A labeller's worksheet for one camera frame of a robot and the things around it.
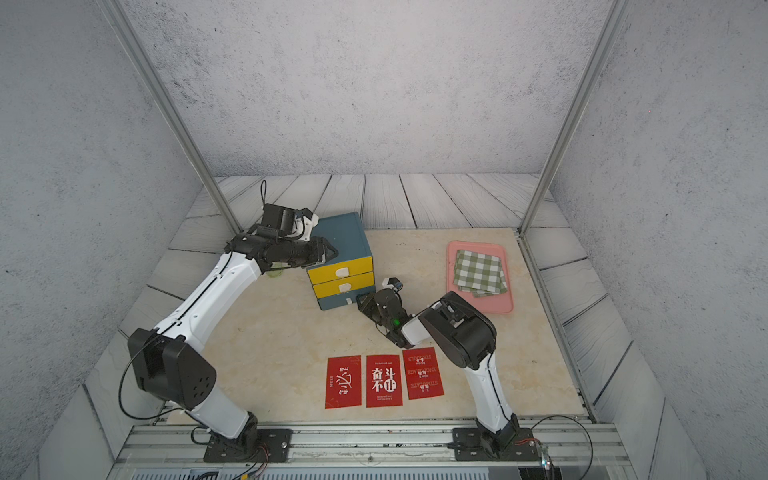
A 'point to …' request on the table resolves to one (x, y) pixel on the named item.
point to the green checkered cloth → (479, 274)
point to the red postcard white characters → (383, 381)
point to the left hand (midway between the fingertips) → (337, 253)
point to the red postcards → (422, 373)
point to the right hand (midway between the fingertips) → (357, 298)
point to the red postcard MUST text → (343, 382)
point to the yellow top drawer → (340, 270)
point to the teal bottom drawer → (342, 299)
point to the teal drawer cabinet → (347, 234)
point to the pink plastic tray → (501, 303)
